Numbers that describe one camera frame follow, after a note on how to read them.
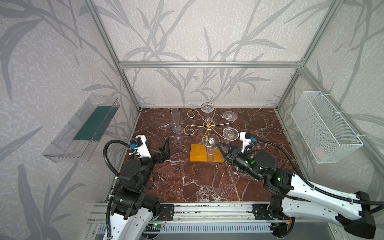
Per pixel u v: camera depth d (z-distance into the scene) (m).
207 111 0.75
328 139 0.62
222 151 0.59
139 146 0.53
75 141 0.64
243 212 0.75
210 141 0.62
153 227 0.72
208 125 0.71
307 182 0.46
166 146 0.61
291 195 0.48
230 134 0.65
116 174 0.44
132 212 0.45
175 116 0.94
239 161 0.54
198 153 0.95
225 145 0.60
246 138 0.59
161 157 0.58
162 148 0.57
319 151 0.73
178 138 1.02
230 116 0.72
